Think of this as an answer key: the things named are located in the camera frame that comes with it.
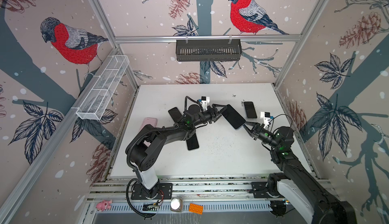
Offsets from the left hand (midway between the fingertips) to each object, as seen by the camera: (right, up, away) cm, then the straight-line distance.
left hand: (229, 108), depth 76 cm
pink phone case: (-49, -10, +23) cm, 55 cm away
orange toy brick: (-17, -46, -8) cm, 49 cm away
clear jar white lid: (-25, -39, -14) cm, 48 cm away
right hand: (+7, -7, -2) cm, 10 cm away
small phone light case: (+22, -4, +31) cm, 38 cm away
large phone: (+4, -6, +1) cm, 7 cm away
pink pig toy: (-60, -44, -8) cm, 75 cm away
